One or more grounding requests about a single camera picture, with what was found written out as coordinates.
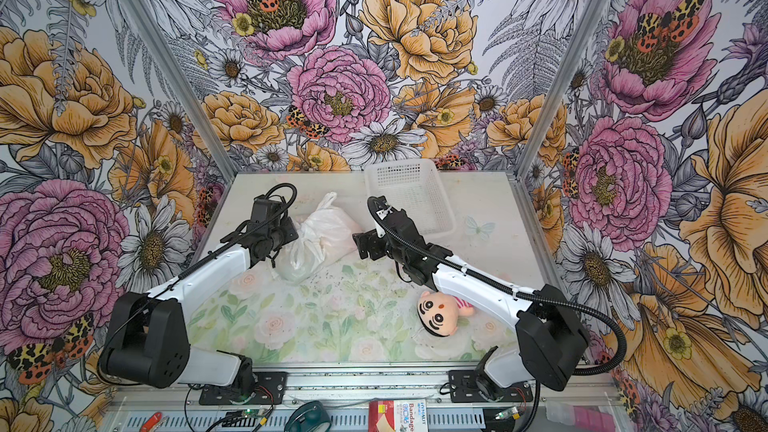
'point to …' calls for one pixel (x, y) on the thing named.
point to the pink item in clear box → (592, 419)
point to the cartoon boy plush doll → (439, 312)
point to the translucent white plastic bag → (324, 235)
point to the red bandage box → (405, 415)
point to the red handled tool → (152, 421)
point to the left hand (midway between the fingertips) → (289, 236)
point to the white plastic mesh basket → (417, 187)
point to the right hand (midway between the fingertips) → (370, 238)
